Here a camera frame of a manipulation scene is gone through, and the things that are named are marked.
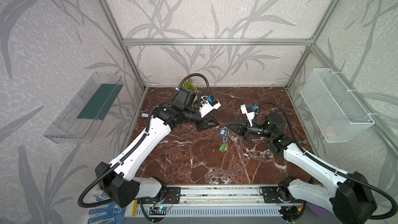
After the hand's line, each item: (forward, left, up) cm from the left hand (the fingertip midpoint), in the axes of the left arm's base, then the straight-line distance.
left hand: (218, 118), depth 67 cm
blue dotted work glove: (-33, +50, -30) cm, 67 cm away
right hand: (-1, -4, -2) cm, 5 cm away
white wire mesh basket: (-1, -48, +5) cm, 49 cm away
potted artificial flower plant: (+34, +18, -14) cm, 41 cm away
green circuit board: (-32, +27, -31) cm, 52 cm away
